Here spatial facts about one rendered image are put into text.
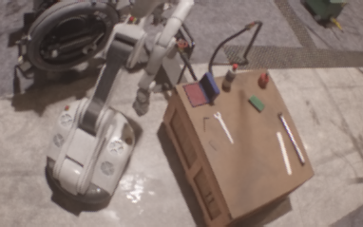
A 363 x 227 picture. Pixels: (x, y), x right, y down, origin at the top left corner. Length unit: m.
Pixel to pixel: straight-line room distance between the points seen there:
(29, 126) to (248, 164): 1.67
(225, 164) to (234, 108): 0.41
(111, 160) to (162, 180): 0.51
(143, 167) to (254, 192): 0.86
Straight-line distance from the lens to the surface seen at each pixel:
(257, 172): 2.49
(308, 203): 3.23
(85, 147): 2.34
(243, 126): 2.59
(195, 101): 2.56
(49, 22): 2.38
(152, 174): 2.80
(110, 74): 2.26
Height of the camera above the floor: 2.57
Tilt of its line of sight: 59 degrees down
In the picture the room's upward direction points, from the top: 22 degrees clockwise
